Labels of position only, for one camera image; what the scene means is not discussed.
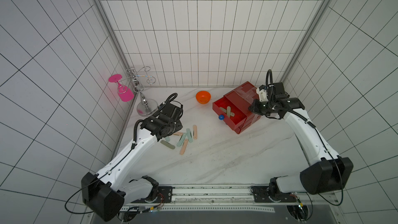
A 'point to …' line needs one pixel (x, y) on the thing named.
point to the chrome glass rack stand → (145, 107)
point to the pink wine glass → (124, 94)
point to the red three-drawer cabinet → (242, 97)
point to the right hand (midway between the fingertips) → (250, 106)
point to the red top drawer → (237, 122)
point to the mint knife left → (167, 139)
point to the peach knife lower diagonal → (184, 146)
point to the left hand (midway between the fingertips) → (175, 128)
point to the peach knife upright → (195, 131)
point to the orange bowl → (203, 97)
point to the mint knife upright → (189, 135)
